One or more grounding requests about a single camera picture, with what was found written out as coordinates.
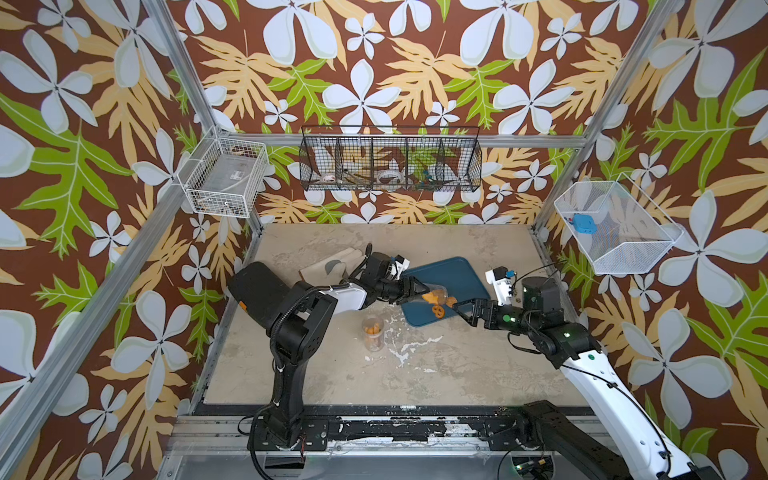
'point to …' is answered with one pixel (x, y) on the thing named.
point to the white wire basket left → (223, 177)
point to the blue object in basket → (584, 223)
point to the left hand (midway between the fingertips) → (427, 289)
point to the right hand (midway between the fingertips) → (462, 307)
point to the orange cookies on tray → (437, 310)
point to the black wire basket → (390, 158)
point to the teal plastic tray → (456, 275)
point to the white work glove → (332, 270)
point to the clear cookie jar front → (374, 333)
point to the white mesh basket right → (616, 227)
